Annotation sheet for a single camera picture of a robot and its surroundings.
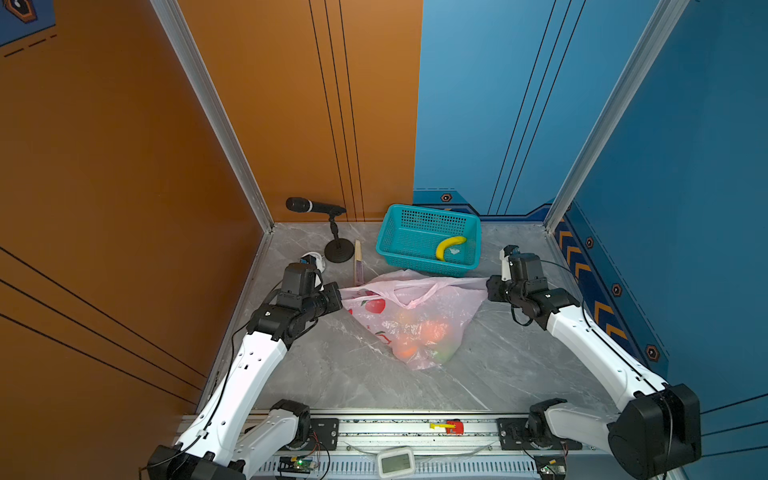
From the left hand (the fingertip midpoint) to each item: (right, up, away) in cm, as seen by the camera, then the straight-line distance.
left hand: (341, 289), depth 77 cm
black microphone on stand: (-7, +10, +32) cm, 35 cm away
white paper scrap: (+37, +10, +34) cm, 51 cm away
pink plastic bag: (+20, -8, 0) cm, 22 cm away
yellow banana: (+33, +13, +33) cm, 48 cm away
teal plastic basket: (+28, +14, +35) cm, 47 cm away
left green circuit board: (-10, -41, -6) cm, 43 cm away
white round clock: (-12, +6, +28) cm, 31 cm away
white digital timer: (+14, -39, -9) cm, 42 cm away
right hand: (+41, +1, +7) cm, 42 cm away
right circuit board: (+51, -41, -6) cm, 66 cm away
